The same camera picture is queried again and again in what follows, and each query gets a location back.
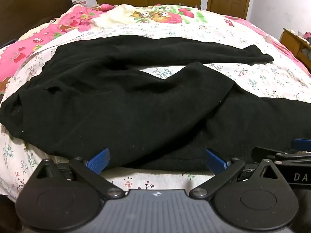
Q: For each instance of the white floral bed sheet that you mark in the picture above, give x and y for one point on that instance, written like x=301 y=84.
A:
x=243 y=36

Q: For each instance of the pink strawberry print quilt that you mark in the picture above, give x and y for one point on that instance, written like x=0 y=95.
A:
x=21 y=53

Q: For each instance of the black pants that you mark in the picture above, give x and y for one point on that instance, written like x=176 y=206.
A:
x=121 y=102

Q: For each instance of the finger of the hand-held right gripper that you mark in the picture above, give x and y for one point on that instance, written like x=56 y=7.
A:
x=302 y=143
x=272 y=154

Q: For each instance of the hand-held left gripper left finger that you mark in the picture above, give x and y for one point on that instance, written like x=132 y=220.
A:
x=98 y=161

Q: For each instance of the dark brown wooden headboard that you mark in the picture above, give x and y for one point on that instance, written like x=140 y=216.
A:
x=31 y=9

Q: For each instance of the wooden nightstand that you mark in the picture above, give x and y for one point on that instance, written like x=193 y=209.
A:
x=290 y=41

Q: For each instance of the pink pillow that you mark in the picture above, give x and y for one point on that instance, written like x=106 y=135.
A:
x=107 y=6

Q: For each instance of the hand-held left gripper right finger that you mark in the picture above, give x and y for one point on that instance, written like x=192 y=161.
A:
x=216 y=161

